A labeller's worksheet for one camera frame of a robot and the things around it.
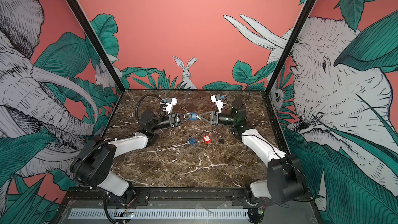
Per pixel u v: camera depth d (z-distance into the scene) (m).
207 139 0.93
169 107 0.72
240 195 0.76
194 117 0.73
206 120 0.71
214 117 0.67
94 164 0.45
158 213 0.70
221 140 0.95
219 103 0.71
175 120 0.70
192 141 0.93
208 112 0.70
